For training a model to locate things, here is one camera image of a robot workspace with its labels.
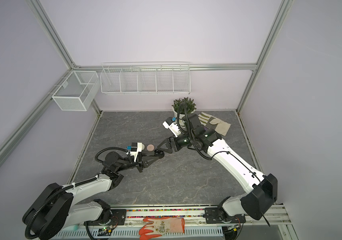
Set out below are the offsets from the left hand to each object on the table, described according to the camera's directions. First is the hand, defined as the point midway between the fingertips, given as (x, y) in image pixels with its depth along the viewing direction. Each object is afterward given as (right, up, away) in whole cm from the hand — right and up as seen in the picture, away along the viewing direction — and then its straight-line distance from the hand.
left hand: (158, 158), depth 70 cm
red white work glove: (0, -32, -1) cm, 32 cm away
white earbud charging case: (-6, +6, -7) cm, 11 cm away
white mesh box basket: (-57, +38, +27) cm, 74 cm away
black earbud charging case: (+1, +2, -2) cm, 3 cm away
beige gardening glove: (+40, +15, +38) cm, 57 cm away
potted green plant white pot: (+12, +27, +31) cm, 43 cm away
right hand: (+2, +5, -1) cm, 6 cm away
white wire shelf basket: (-12, +47, +29) cm, 57 cm away
